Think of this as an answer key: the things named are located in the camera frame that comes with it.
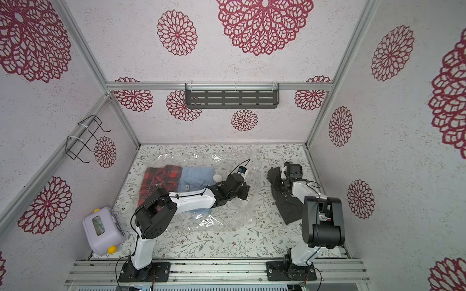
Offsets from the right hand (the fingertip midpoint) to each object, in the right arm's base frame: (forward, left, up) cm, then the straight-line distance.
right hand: (274, 180), depth 96 cm
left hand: (-6, +14, +2) cm, 16 cm away
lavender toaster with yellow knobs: (-30, +77, +3) cm, 83 cm away
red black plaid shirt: (+1, +65, -1) cm, 65 cm away
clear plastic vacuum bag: (-17, +24, -6) cm, 30 cm away
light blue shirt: (+2, +43, -2) cm, 43 cm away
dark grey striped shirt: (-13, -7, -5) cm, 16 cm away
